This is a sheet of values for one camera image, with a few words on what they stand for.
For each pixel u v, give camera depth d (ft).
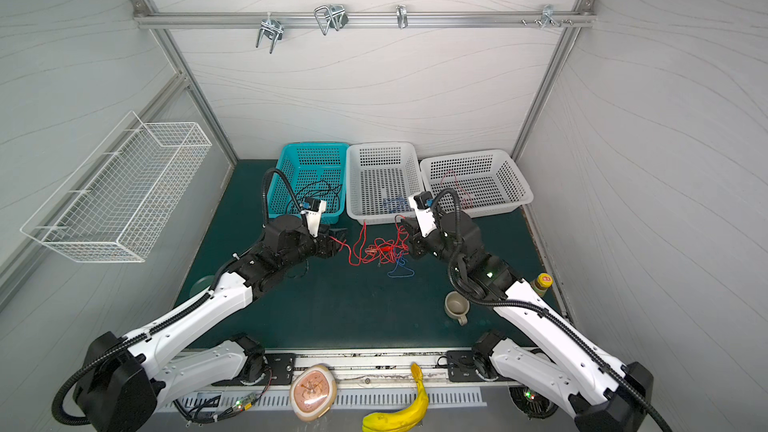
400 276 2.84
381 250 2.75
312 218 2.29
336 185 3.64
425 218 1.96
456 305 2.74
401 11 2.36
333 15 2.47
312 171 3.89
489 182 3.76
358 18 2.53
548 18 2.52
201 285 2.51
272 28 2.59
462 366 2.40
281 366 2.42
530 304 1.53
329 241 2.29
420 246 2.03
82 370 1.25
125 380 1.24
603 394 1.27
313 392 2.23
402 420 2.04
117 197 2.24
